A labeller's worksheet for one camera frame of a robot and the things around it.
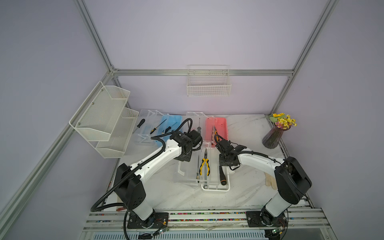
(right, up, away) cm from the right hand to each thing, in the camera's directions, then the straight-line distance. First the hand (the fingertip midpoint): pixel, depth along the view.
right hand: (226, 163), depth 91 cm
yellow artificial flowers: (+31, +26, -7) cm, 41 cm away
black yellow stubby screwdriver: (-41, +21, +20) cm, 50 cm away
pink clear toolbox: (+1, +23, +23) cm, 33 cm away
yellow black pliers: (-15, +4, -13) cm, 20 cm away
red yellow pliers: (-4, +20, +18) cm, 27 cm away
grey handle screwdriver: (-17, +21, +10) cm, 29 cm away
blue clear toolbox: (-51, +25, +14) cm, 59 cm away
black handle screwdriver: (-56, +26, +10) cm, 63 cm away
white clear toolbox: (-14, +1, -13) cm, 19 cm away
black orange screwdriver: (-3, -7, -3) cm, 8 cm away
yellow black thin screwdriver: (-48, +21, +11) cm, 53 cm away
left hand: (-28, +5, -12) cm, 30 cm away
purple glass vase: (+31, +15, +4) cm, 35 cm away
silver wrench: (-17, -1, -16) cm, 24 cm away
